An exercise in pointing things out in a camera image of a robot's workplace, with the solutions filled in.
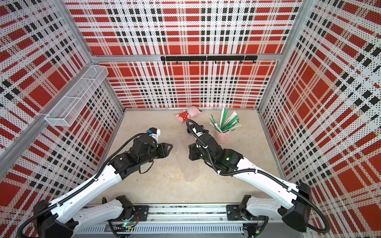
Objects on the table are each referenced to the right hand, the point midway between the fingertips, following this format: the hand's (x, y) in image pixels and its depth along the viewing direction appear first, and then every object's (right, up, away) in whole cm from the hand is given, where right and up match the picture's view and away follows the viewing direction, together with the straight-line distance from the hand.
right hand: (191, 147), depth 71 cm
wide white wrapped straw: (+25, +16, +20) cm, 36 cm away
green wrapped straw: (+24, +11, +20) cm, 33 cm away
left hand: (-10, -1, +5) cm, 11 cm away
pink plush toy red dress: (-8, +17, +39) cm, 44 cm away
